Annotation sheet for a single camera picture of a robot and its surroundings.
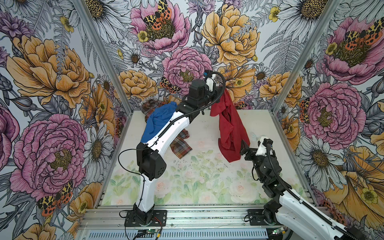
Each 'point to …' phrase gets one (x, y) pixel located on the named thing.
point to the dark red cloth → (233, 128)
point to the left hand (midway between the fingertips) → (221, 90)
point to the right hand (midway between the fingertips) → (248, 144)
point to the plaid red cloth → (179, 145)
